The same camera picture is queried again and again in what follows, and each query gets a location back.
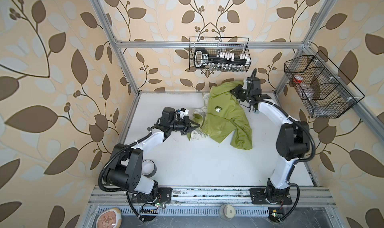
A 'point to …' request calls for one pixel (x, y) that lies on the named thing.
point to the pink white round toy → (109, 218)
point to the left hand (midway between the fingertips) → (201, 125)
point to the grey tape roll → (148, 168)
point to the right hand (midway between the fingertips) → (231, 90)
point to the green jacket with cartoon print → (222, 112)
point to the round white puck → (227, 212)
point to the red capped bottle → (297, 79)
